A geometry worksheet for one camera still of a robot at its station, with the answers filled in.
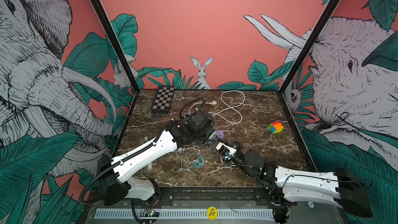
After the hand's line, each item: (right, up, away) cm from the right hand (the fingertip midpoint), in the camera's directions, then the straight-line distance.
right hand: (219, 136), depth 71 cm
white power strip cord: (+1, +16, +41) cm, 44 cm away
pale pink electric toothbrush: (-37, -19, +11) cm, 43 cm away
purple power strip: (+2, -3, +22) cm, 22 cm away
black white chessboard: (-37, +18, +40) cm, 57 cm away
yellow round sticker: (-3, -35, -1) cm, 35 cm away
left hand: (-1, +3, +1) cm, 4 cm away
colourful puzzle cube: (+38, +1, +24) cm, 45 cm away
